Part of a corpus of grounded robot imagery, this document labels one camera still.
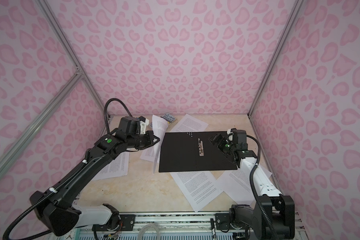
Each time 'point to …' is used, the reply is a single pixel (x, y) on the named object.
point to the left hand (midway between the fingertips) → (161, 136)
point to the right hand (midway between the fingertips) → (213, 140)
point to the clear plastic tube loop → (141, 230)
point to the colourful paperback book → (169, 118)
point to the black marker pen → (213, 232)
